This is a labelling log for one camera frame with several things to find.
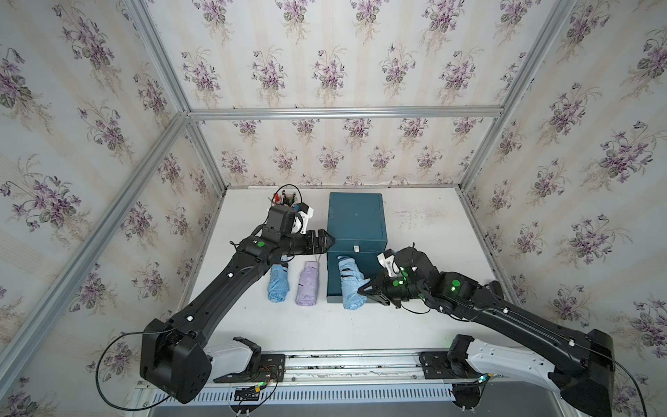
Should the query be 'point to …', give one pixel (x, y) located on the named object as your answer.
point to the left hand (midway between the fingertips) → (327, 242)
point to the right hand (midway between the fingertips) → (360, 294)
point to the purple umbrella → (308, 284)
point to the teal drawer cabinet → (357, 228)
